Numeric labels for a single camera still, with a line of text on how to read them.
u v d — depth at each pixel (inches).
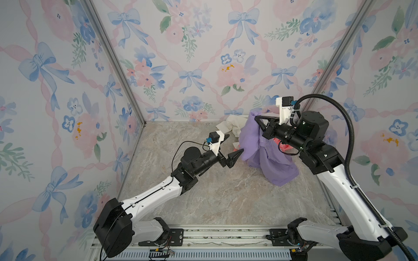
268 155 30.0
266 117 22.3
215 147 22.8
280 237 28.4
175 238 29.4
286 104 20.0
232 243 28.8
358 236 15.8
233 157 23.0
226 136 26.6
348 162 15.9
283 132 20.4
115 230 15.6
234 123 44.4
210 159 23.4
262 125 23.2
